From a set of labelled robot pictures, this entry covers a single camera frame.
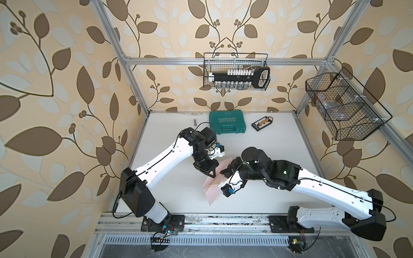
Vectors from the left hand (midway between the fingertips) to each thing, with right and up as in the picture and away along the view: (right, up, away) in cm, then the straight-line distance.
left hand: (212, 173), depth 70 cm
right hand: (+4, +5, -4) cm, 7 cm away
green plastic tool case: (+10, +25, +38) cm, 47 cm away
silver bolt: (-12, +23, +41) cm, 49 cm away
